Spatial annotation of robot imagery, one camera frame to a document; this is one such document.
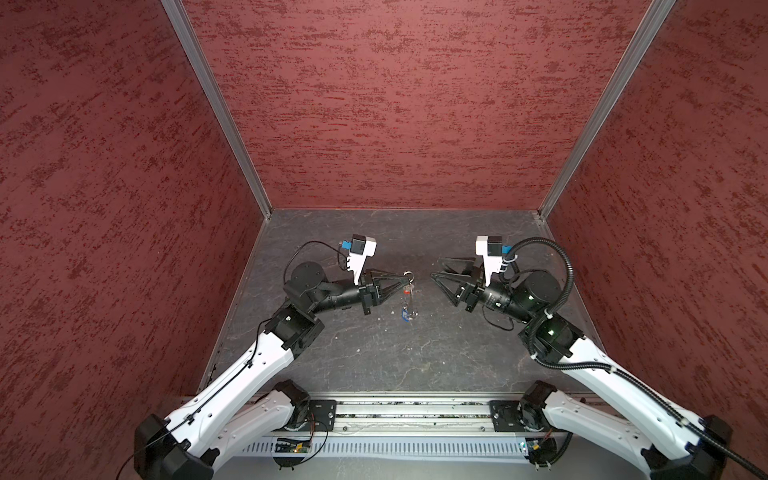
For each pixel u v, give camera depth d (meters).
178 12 0.70
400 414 0.76
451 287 0.56
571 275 1.02
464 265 0.61
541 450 0.71
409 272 0.59
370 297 0.54
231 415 0.44
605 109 0.90
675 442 0.39
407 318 0.92
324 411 0.74
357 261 0.54
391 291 0.58
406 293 0.57
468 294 0.53
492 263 0.53
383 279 0.57
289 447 0.72
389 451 0.77
